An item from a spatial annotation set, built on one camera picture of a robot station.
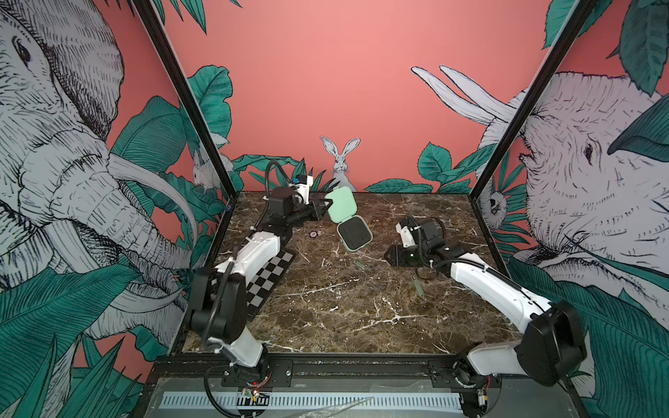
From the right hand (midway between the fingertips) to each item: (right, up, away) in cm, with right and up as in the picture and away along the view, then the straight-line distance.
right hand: (387, 251), depth 83 cm
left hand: (-17, +17, -1) cm, 24 cm away
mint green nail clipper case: (-10, +6, +5) cm, 13 cm away
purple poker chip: (-27, +4, +23) cm, 36 cm away
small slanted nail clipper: (-7, -8, +14) cm, 18 cm away
